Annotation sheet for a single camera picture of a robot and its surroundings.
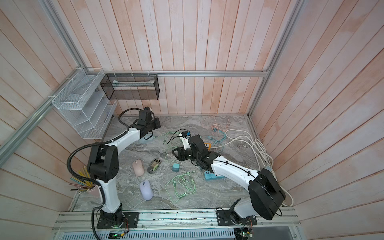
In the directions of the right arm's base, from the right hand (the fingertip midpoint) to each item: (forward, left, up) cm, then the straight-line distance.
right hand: (174, 150), depth 81 cm
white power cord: (+9, -56, -17) cm, 59 cm away
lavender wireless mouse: (-18, +15, -14) cm, 27 cm away
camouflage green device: (-3, +14, -14) cm, 20 cm away
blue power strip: (-8, -20, -14) cm, 26 cm away
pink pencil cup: (-21, +46, -15) cm, 52 cm away
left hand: (+23, +12, -4) cm, 27 cm away
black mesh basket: (+48, +35, +9) cm, 60 cm away
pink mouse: (-4, +24, -14) cm, 28 cm away
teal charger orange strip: (-3, 0, -15) cm, 15 cm away
